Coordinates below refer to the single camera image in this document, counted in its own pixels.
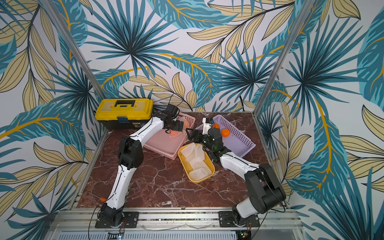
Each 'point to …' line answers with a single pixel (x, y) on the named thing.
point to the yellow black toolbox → (123, 113)
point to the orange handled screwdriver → (102, 199)
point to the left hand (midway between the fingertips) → (175, 126)
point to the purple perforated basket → (236, 142)
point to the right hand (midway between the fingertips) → (191, 129)
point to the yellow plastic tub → (187, 167)
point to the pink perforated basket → (169, 144)
